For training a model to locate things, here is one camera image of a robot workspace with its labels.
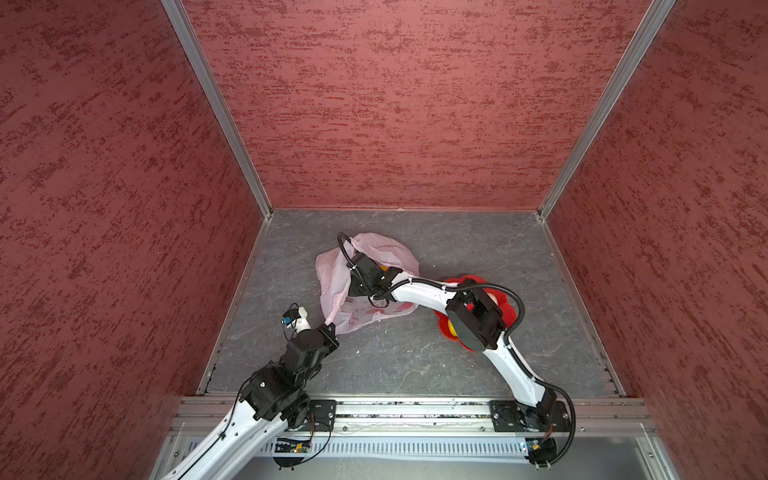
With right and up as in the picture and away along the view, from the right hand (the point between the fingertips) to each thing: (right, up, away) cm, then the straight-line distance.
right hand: (351, 289), depth 96 cm
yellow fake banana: (+11, +9, -18) cm, 23 cm away
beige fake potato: (+45, -2, -5) cm, 45 cm away
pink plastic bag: (-3, +8, -13) cm, 16 cm away
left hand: (-2, -9, -16) cm, 18 cm away
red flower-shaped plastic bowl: (+50, -6, -5) cm, 50 cm away
